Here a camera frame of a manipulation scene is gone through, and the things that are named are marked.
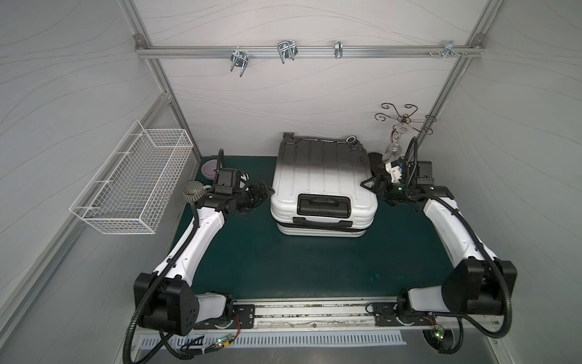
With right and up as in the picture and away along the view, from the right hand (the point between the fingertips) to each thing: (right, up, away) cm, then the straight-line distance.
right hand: (367, 187), depth 82 cm
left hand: (-36, -3, -2) cm, 36 cm away
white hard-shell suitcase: (-19, 0, -1) cm, 19 cm away
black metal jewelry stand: (+8, +11, +14) cm, 19 cm away
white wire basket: (-77, 0, -12) cm, 78 cm away
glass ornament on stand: (+15, +15, +12) cm, 25 cm away
